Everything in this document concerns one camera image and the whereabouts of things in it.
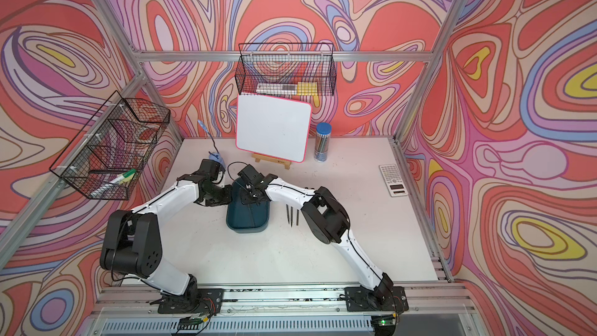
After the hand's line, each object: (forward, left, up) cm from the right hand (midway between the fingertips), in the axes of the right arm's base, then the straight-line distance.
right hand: (247, 202), depth 96 cm
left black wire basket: (+1, +40, +29) cm, 50 cm away
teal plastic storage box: (-7, 0, 0) cm, 7 cm away
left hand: (-1, +5, +5) cm, 7 cm away
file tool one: (-5, -17, -1) cm, 18 cm away
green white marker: (-6, +33, +28) cm, 44 cm away
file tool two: (-6, -18, -1) cm, 20 cm away
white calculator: (+9, -64, 0) cm, 65 cm away
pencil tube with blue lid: (+22, -33, +12) cm, 41 cm away
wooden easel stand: (+21, -3, +4) cm, 22 cm away
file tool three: (-6, -21, -2) cm, 22 cm away
